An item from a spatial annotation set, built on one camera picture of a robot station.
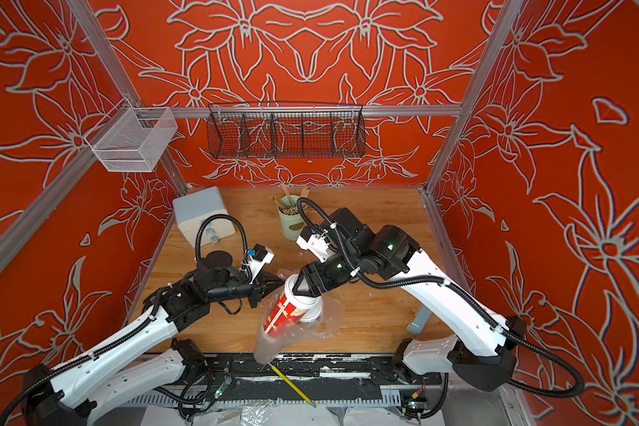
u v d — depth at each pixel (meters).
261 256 0.61
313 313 0.67
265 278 0.64
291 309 0.57
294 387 0.71
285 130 0.99
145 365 0.57
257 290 0.60
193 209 0.93
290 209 0.86
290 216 0.90
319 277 0.50
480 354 0.38
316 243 0.56
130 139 0.91
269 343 0.63
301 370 0.74
